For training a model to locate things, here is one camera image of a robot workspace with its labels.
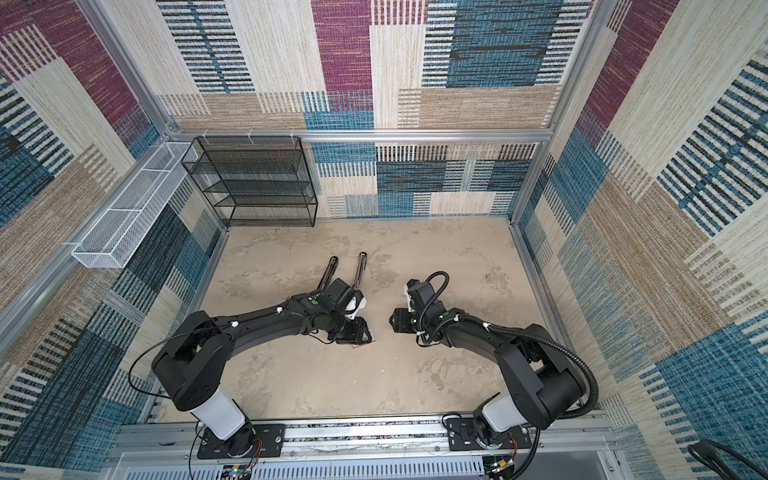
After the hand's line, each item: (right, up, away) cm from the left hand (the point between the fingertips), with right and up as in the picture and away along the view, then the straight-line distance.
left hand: (368, 336), depth 85 cm
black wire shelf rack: (-43, +49, +25) cm, 70 cm away
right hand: (+9, +2, +5) cm, 10 cm away
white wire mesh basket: (-59, +26, -15) cm, 66 cm away
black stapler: (-14, +19, +20) cm, 30 cm away
